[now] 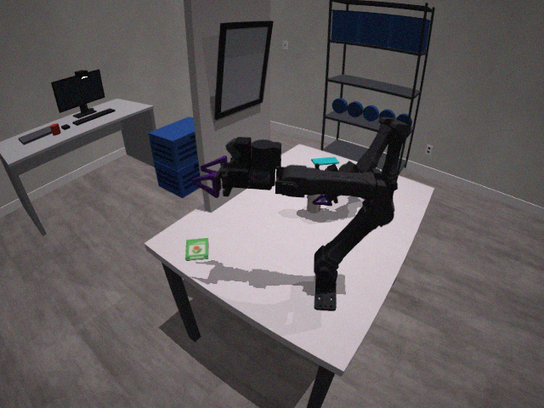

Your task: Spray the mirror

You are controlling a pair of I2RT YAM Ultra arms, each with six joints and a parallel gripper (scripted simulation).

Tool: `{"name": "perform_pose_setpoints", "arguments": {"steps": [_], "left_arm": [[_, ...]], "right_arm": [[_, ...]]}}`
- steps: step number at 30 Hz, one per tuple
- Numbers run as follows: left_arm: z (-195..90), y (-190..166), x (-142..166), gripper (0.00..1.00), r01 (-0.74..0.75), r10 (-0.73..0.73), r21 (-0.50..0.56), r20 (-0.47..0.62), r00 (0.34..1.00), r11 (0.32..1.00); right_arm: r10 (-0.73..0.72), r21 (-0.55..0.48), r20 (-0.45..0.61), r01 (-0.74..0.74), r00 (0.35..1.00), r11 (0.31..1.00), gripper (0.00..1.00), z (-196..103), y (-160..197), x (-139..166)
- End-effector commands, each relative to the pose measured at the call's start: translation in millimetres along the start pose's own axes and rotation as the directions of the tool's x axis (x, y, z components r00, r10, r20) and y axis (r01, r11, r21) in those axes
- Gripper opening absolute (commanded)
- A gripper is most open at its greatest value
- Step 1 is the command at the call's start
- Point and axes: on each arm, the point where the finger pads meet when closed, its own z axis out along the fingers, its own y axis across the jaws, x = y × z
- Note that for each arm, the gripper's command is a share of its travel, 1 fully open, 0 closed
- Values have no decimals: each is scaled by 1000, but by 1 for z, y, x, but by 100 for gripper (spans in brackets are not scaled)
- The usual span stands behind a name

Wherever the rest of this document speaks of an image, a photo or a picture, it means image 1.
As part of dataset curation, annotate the black rectangular frame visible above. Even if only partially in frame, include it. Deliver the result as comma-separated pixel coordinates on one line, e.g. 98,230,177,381
214,20,273,120

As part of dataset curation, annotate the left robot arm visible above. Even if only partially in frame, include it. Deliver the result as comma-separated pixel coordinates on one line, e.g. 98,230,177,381
226,137,394,311

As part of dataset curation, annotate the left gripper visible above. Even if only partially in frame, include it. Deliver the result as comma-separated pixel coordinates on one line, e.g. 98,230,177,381
192,156,251,198

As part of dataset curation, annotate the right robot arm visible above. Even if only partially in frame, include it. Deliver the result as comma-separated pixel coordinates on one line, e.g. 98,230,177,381
325,117,411,210

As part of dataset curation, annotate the teal flat rectangular block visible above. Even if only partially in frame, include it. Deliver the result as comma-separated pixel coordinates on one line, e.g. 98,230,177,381
312,157,339,165

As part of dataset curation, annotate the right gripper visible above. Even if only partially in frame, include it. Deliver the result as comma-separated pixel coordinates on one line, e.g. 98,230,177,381
312,195,339,207

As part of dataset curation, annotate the grey mirror glass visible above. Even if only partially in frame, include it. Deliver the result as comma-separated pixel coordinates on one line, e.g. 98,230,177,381
221,27,268,112

